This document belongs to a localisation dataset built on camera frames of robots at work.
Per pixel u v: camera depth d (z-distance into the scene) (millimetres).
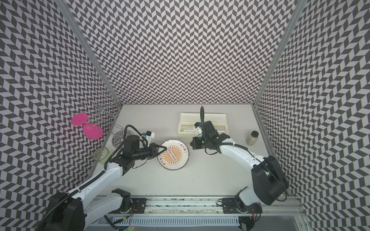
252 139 890
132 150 632
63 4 707
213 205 747
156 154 726
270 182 421
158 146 760
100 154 963
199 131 773
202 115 694
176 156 787
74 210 389
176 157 781
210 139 644
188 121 992
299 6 668
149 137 759
